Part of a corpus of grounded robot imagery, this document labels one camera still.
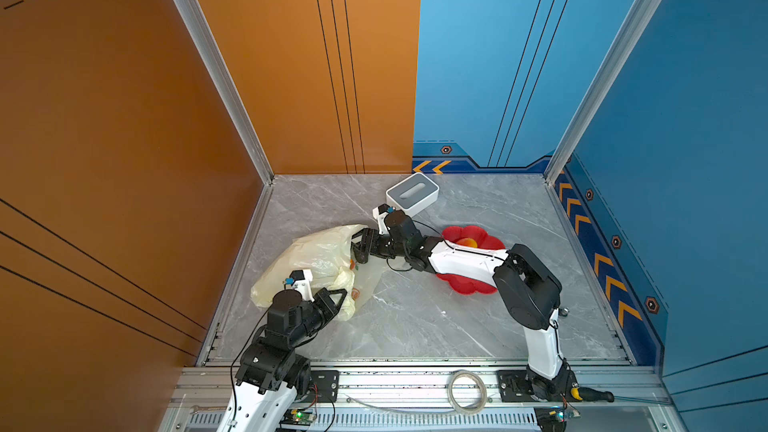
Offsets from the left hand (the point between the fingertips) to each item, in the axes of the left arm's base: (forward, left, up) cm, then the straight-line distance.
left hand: (348, 289), depth 75 cm
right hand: (+14, +1, -1) cm, 14 cm away
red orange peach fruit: (+21, -36, -10) cm, 43 cm away
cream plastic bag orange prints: (+8, +6, +2) cm, 10 cm away
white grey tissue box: (+41, -18, -9) cm, 46 cm away
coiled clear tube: (-24, -29, -12) cm, 39 cm away
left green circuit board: (-25, +11, -15) cm, 32 cm away
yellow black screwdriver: (-20, -59, -11) cm, 63 cm away
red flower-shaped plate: (+24, -31, -10) cm, 40 cm away
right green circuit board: (-25, -49, -15) cm, 57 cm away
